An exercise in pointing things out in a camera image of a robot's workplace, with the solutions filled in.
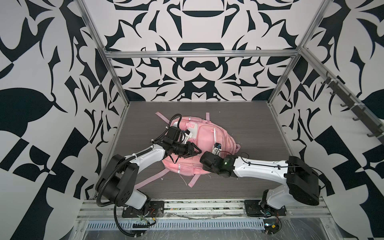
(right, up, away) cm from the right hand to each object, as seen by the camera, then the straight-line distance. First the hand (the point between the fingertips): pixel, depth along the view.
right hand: (204, 164), depth 83 cm
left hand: (-2, +7, -2) cm, 8 cm away
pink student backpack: (+1, +15, +7) cm, 17 cm away
